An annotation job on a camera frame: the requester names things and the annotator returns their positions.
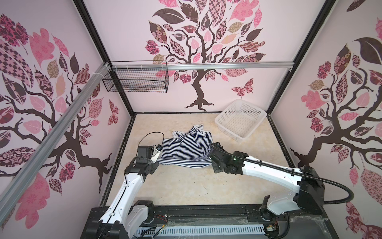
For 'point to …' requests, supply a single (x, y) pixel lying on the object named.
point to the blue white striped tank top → (192, 149)
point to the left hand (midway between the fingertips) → (148, 162)
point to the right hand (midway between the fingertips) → (216, 162)
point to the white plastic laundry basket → (240, 119)
